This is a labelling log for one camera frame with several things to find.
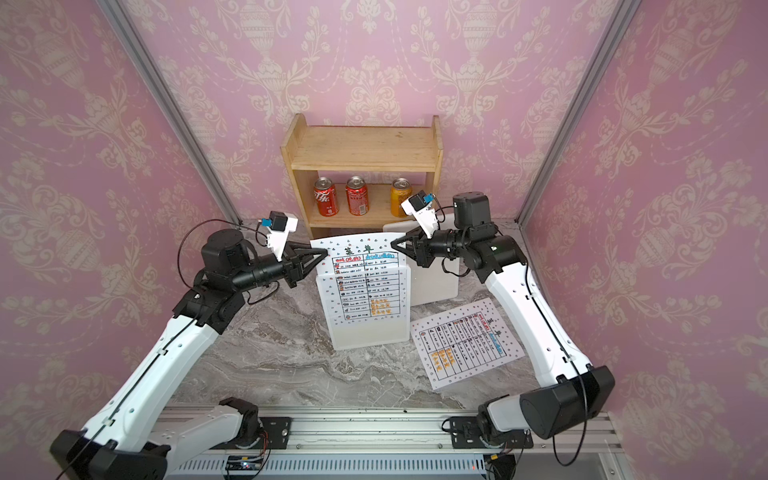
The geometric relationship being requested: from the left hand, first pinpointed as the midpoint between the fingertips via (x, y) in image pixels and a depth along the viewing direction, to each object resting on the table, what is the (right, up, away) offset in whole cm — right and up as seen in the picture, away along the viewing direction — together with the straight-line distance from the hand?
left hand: (325, 253), depth 66 cm
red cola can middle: (+5, +16, +21) cm, 27 cm away
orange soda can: (+18, +18, +20) cm, 32 cm away
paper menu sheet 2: (+37, -27, +24) cm, 51 cm away
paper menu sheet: (+7, 0, +2) cm, 7 cm away
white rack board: (+8, -14, +12) cm, 21 cm away
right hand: (+16, +3, +2) cm, 16 cm away
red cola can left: (-4, +16, +21) cm, 27 cm away
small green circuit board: (-21, -50, +6) cm, 55 cm away
